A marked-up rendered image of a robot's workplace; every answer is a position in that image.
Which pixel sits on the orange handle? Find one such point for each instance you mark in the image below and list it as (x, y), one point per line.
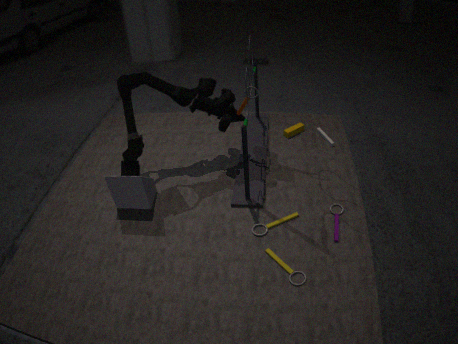
(245, 100)

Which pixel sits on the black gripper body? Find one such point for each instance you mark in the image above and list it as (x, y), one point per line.
(225, 114)

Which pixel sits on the grey flat bar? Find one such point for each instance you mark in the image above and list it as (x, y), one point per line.
(327, 138)

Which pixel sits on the grey loop with yellow handle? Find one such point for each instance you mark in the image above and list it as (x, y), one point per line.
(274, 223)
(285, 266)

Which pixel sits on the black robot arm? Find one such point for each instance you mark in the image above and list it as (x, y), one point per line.
(182, 96)

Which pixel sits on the yellow rectangular block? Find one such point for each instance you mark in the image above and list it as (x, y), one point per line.
(293, 130)

